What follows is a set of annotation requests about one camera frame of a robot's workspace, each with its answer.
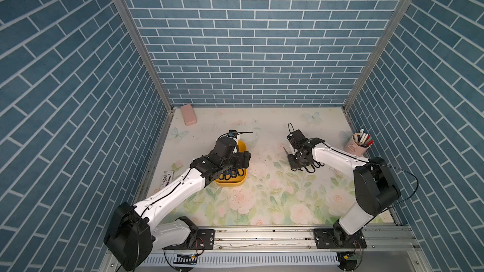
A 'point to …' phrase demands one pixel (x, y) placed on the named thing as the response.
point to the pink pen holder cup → (355, 148)
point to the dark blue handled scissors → (231, 173)
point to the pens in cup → (363, 139)
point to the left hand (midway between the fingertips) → (248, 155)
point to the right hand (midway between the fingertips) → (295, 163)
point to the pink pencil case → (189, 114)
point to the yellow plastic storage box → (237, 181)
